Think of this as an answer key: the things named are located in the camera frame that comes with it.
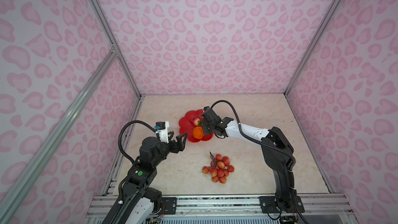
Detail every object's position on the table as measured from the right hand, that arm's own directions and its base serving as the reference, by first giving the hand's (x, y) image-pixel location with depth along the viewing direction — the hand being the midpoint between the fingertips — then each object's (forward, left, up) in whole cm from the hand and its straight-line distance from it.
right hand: (207, 124), depth 93 cm
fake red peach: (+5, +6, -4) cm, 9 cm away
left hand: (-14, +12, +16) cm, 24 cm away
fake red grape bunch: (-25, -7, -4) cm, 26 cm away
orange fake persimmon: (-4, +5, -3) cm, 7 cm away
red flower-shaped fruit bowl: (+4, +14, -8) cm, 17 cm away
